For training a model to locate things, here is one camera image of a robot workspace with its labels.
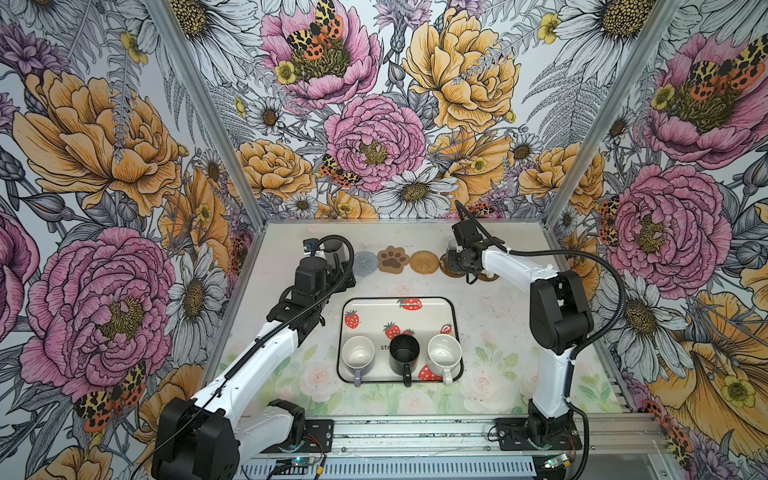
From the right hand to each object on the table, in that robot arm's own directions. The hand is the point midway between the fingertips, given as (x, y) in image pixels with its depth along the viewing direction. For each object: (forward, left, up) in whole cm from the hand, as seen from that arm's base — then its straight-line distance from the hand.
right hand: (458, 270), depth 99 cm
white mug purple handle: (-25, +32, -4) cm, 41 cm away
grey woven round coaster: (+8, +31, -6) cm, 33 cm away
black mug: (-25, +19, -5) cm, 32 cm away
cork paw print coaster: (+10, +21, -6) cm, 24 cm away
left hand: (-9, +37, +13) cm, 40 cm away
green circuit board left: (-49, +43, -6) cm, 66 cm away
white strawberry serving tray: (-14, +25, -6) cm, 29 cm away
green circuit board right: (-51, -15, -8) cm, 54 cm away
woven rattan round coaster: (+8, +10, -6) cm, 14 cm away
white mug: (-25, +7, -5) cm, 26 cm away
